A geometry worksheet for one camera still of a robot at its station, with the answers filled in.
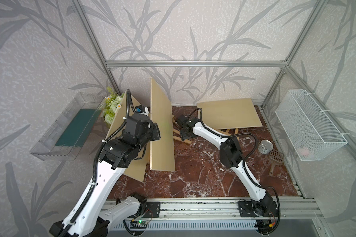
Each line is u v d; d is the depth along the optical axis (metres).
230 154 0.61
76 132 0.65
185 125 0.74
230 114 1.19
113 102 0.80
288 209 0.75
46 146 0.58
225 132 1.04
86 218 0.36
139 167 0.79
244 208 0.74
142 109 0.55
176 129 1.04
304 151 0.72
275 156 0.91
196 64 1.48
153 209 0.74
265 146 0.91
